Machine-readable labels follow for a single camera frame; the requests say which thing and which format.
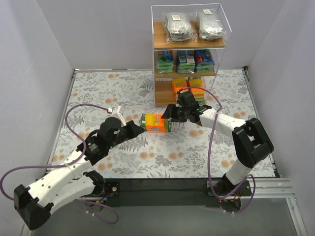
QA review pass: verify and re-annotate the orange yellow sponge box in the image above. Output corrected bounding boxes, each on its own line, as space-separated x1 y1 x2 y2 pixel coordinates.
187 77 205 105
172 77 189 101

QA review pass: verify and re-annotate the blue green sponge pack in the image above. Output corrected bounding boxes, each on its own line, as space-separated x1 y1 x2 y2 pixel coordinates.
177 50 195 74
156 50 174 74
194 49 215 73

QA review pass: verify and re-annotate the silver steel wool pack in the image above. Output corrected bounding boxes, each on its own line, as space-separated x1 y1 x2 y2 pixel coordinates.
162 12 196 43
196 9 226 41

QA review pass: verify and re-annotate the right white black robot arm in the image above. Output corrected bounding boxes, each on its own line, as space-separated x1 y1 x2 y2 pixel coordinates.
162 91 274 200

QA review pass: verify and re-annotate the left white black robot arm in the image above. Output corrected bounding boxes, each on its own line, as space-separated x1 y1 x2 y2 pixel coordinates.
14 117 145 230

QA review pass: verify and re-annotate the floral patterned table mat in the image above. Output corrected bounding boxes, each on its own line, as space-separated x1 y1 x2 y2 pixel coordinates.
53 69 256 178

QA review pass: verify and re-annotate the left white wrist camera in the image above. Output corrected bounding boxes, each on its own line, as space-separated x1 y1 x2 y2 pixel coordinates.
107 105 126 127

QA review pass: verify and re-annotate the white wire wooden shelf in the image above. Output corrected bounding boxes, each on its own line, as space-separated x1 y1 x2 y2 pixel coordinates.
151 3 232 107

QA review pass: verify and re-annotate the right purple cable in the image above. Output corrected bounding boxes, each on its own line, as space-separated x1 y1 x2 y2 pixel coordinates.
183 86 256 214

